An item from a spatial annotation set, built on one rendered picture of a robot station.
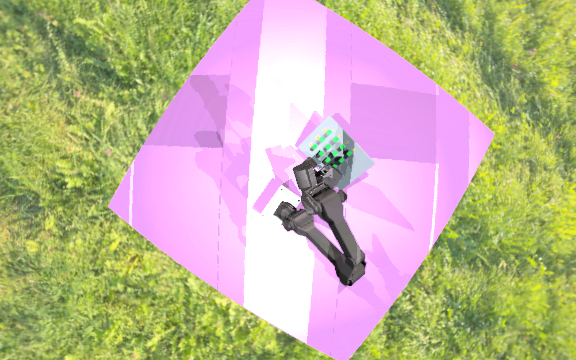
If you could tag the grey switch panel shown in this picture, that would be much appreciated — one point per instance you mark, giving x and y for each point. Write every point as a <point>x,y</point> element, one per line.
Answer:
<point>330,144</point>

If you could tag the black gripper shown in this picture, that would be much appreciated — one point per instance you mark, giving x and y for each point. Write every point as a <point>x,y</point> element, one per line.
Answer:
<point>342,195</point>

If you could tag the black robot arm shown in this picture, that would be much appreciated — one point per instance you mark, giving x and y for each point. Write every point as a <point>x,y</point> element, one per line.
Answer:
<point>350,266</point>

